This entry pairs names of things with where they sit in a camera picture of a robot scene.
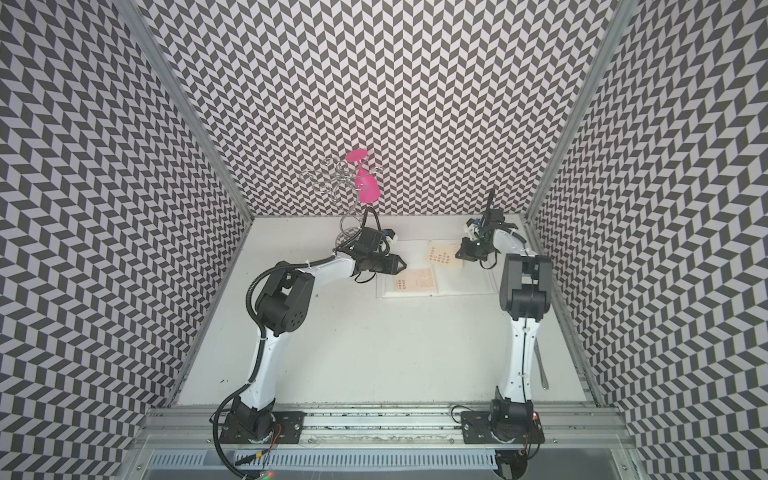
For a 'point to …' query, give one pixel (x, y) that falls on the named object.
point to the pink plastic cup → (367, 189)
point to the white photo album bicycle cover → (473, 278)
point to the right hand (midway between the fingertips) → (458, 257)
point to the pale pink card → (416, 280)
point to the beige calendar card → (443, 253)
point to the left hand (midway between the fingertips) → (400, 266)
